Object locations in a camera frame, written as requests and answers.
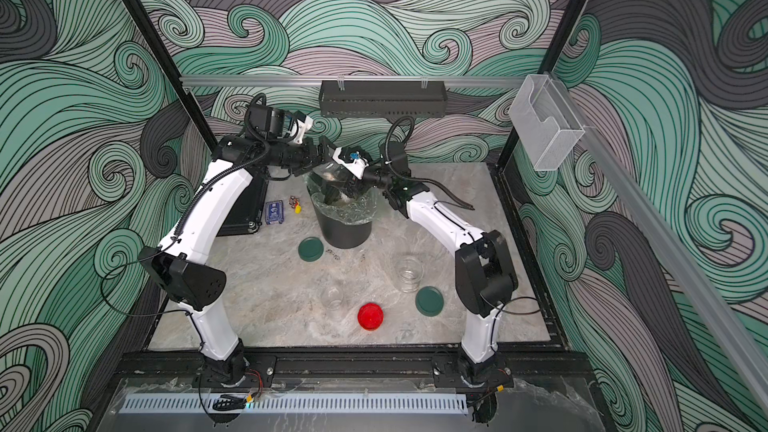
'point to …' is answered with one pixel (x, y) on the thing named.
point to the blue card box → (274, 212)
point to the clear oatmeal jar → (333, 297)
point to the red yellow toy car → (295, 204)
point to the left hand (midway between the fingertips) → (332, 153)
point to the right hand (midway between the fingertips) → (332, 166)
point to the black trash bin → (342, 235)
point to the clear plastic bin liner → (353, 210)
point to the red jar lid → (370, 316)
